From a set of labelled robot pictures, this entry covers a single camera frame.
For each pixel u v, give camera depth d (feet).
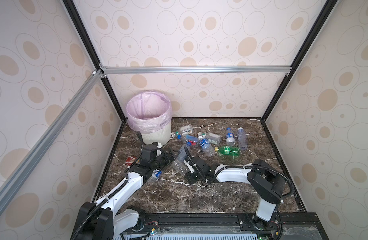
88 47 2.62
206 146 3.23
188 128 3.61
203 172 2.26
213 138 3.49
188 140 3.37
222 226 2.39
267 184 1.54
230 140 3.30
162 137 3.12
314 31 2.45
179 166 2.95
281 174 3.03
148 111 3.44
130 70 2.93
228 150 3.13
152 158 2.13
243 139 3.49
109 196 1.47
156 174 2.82
